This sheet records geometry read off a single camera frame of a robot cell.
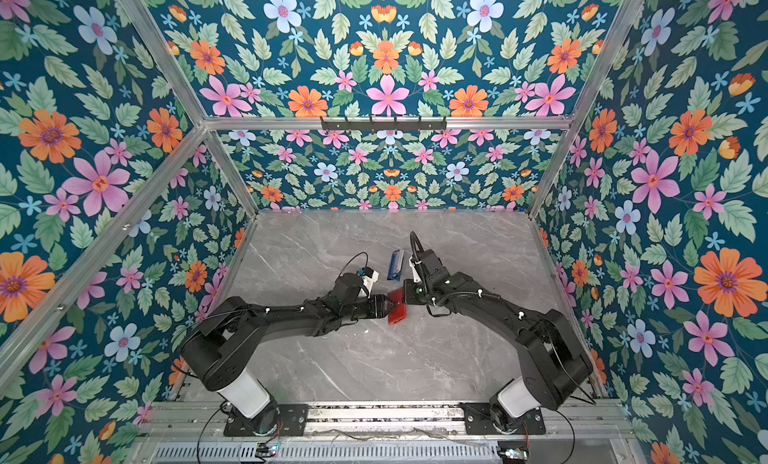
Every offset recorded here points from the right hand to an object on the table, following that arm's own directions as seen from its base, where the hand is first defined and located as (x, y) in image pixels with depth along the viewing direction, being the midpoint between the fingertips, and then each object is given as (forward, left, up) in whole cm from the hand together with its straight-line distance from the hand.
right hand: (409, 287), depth 86 cm
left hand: (-3, +4, -4) cm, 7 cm away
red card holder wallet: (-5, +3, -5) cm, 8 cm away
